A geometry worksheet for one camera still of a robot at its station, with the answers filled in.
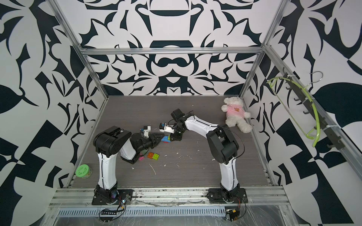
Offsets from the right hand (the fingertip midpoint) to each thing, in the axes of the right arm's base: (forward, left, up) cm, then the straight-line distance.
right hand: (172, 133), depth 94 cm
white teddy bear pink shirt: (+13, -44, +2) cm, 46 cm away
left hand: (0, +6, +1) cm, 6 cm away
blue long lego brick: (-4, +4, 0) cm, 6 cm away
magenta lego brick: (-15, +18, -2) cm, 24 cm away
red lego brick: (-5, +4, -3) cm, 7 cm away
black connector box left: (-44, +30, -4) cm, 54 cm away
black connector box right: (-42, -31, -6) cm, 53 cm away
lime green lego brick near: (-14, +10, -3) cm, 18 cm away
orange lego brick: (-13, +13, -2) cm, 19 cm away
